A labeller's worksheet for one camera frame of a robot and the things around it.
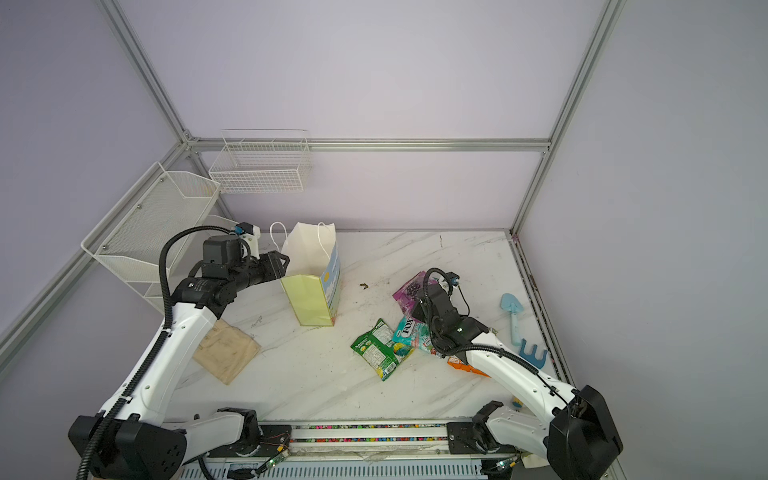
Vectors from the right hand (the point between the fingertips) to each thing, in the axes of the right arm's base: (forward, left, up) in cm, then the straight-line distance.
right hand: (413, 302), depth 83 cm
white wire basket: (+43, +48, +19) cm, 67 cm away
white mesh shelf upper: (+10, +73, +18) cm, 76 cm away
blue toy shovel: (+6, -35, -15) cm, 38 cm away
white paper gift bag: (+1, +26, +9) cm, 28 cm away
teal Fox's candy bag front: (-4, 0, -11) cm, 12 cm away
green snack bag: (-9, +10, -12) cm, 18 cm away
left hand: (+5, +35, +11) cm, 38 cm away
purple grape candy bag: (+4, +2, -4) cm, 6 cm away
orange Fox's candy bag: (-12, -13, -15) cm, 23 cm away
